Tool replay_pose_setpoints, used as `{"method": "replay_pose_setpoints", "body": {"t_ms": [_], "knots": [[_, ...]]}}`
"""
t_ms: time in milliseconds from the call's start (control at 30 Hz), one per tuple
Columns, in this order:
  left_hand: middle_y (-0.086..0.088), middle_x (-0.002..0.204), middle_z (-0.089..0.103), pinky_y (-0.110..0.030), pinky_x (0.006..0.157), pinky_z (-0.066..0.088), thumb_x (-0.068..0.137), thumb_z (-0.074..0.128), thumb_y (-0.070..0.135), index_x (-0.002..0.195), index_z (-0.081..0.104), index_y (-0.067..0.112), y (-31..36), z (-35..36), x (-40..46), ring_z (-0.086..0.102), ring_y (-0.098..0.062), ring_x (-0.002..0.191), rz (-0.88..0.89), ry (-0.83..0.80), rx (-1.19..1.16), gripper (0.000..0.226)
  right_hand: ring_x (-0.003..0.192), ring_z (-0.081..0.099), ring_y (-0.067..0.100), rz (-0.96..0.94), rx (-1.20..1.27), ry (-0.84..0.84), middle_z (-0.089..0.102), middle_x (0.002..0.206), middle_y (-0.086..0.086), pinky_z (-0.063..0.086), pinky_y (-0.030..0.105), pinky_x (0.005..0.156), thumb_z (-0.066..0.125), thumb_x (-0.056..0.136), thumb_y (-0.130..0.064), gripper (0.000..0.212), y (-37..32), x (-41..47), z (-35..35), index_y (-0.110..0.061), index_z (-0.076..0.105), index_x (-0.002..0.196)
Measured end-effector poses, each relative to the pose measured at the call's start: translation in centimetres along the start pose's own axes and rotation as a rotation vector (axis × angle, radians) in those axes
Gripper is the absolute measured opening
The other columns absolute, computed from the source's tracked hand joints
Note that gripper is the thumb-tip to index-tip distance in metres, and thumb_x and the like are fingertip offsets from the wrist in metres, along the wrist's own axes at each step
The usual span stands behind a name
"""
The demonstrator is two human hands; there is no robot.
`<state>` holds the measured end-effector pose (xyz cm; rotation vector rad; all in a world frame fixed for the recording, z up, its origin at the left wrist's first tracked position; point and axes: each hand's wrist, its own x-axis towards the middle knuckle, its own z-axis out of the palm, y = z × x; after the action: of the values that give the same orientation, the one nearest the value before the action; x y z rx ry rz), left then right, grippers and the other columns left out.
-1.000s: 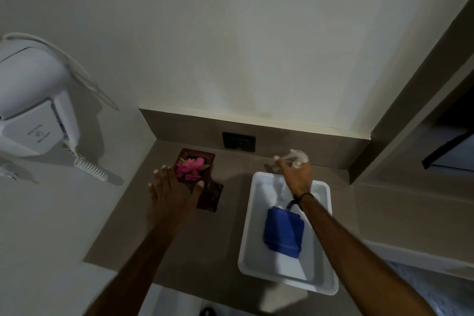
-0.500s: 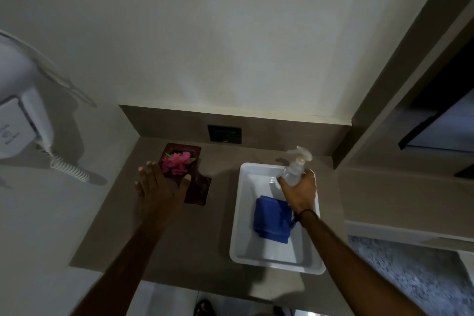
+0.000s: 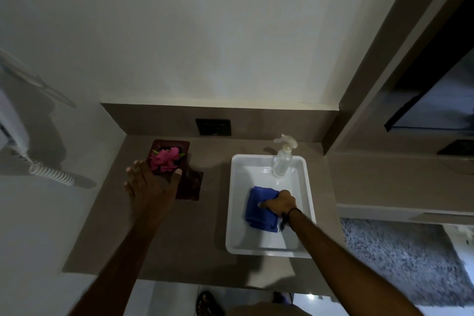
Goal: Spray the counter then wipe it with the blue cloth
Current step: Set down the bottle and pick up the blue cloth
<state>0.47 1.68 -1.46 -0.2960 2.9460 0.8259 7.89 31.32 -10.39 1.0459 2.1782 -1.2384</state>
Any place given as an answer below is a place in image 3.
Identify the black television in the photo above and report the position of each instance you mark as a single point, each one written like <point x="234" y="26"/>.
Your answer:
<point x="440" y="101"/>

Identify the clear spray bottle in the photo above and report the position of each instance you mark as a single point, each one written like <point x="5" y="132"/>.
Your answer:
<point x="281" y="162"/>

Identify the blue cleaning cloth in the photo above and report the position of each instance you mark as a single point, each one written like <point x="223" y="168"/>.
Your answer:
<point x="256" y="208"/>

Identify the person's sandal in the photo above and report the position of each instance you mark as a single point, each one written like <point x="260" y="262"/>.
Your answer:
<point x="283" y="297"/>
<point x="208" y="304"/>

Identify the person's right thumb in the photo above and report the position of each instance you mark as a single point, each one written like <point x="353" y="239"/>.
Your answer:
<point x="266" y="203"/>

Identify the grey shaggy rug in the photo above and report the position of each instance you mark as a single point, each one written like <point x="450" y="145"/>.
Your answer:
<point x="400" y="256"/>

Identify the person's left forearm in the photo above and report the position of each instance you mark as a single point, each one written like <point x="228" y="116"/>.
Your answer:
<point x="118" y="267"/>

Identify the person's left sandal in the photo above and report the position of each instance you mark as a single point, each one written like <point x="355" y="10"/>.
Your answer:
<point x="208" y="304"/>

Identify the white plastic tray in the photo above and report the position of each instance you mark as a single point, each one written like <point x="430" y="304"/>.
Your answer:
<point x="244" y="175"/>

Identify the white wall-mounted hair dryer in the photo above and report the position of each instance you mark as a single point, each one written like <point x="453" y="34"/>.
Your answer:
<point x="14" y="104"/>

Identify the person's tan shorts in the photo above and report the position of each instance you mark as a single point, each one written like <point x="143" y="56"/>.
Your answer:
<point x="266" y="310"/>

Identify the black wrist band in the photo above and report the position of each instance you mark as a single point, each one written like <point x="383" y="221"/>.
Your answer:
<point x="294" y="211"/>

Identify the brown wooden wall panel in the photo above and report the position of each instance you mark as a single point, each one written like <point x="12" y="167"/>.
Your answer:
<point x="374" y="67"/>

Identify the person's left thumb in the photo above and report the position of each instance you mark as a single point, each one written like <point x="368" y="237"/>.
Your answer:
<point x="177" y="178"/>

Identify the person's right forearm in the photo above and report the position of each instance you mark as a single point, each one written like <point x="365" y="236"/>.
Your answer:
<point x="344" y="267"/>

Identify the person's right sandal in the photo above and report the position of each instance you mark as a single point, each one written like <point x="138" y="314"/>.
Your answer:
<point x="283" y="297"/>

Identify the person's right hand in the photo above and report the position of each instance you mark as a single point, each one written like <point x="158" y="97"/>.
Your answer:
<point x="282" y="203"/>

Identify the person's left hand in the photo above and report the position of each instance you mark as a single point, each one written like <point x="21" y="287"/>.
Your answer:
<point x="150" y="197"/>

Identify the dark red pot pink flowers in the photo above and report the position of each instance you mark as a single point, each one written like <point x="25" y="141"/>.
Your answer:
<point x="164" y="158"/>

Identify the black wall socket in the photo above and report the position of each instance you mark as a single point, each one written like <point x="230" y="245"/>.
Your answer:
<point x="213" y="127"/>

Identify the dark red square saucer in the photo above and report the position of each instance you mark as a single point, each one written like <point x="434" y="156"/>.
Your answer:
<point x="192" y="186"/>

